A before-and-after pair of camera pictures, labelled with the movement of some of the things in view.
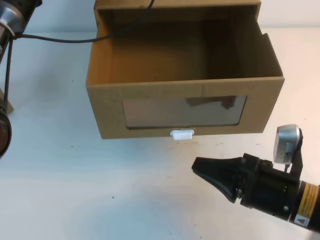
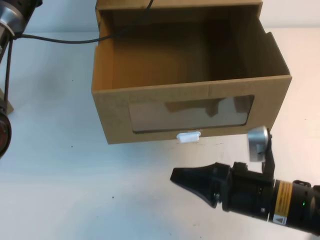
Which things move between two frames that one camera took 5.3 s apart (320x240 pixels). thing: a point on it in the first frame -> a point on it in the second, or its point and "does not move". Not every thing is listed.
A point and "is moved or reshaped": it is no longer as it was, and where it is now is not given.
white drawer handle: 182,134 is moved or reshaped
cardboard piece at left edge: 9,107 does not move
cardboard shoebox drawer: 155,66 does not move
